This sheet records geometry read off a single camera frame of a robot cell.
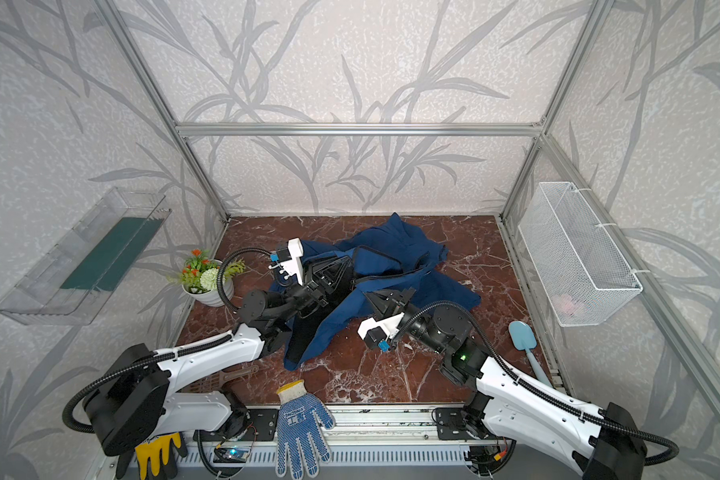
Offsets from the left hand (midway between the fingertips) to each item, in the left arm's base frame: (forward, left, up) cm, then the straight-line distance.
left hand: (352, 258), depth 60 cm
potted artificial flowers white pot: (+9, +46, -24) cm, 53 cm away
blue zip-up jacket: (+9, -8, -12) cm, 17 cm away
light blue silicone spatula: (-3, -49, -37) cm, 62 cm away
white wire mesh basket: (-3, -48, -2) cm, 48 cm away
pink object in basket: (-1, -51, -16) cm, 54 cm away
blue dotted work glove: (-26, +14, -38) cm, 48 cm away
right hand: (0, -4, -5) cm, 7 cm away
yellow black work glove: (-32, +45, -36) cm, 66 cm away
